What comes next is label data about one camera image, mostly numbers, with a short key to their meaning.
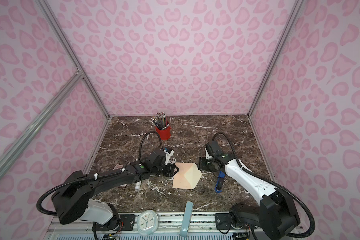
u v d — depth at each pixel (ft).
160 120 3.18
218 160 1.93
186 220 2.36
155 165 2.15
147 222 2.33
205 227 2.36
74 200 1.39
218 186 2.68
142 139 3.49
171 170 2.41
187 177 2.90
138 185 2.75
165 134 3.85
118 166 3.01
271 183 1.36
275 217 1.29
